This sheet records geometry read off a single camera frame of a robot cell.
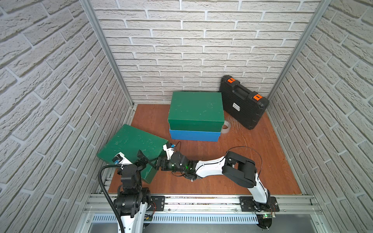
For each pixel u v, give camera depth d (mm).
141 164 660
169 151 759
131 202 508
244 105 944
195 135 945
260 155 941
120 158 600
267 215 710
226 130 1029
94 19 739
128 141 856
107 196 461
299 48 843
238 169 532
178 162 631
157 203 737
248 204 739
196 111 852
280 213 722
